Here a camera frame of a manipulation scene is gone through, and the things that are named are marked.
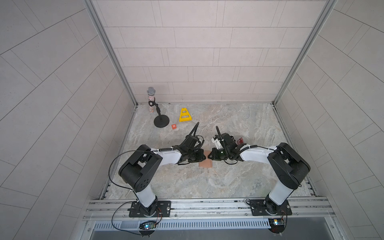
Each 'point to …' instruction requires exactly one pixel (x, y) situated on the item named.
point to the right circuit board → (277, 225)
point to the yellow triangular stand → (181, 119)
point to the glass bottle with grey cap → (151, 91)
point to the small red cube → (174, 126)
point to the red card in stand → (241, 140)
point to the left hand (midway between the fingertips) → (209, 156)
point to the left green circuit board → (147, 228)
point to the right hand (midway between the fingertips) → (207, 158)
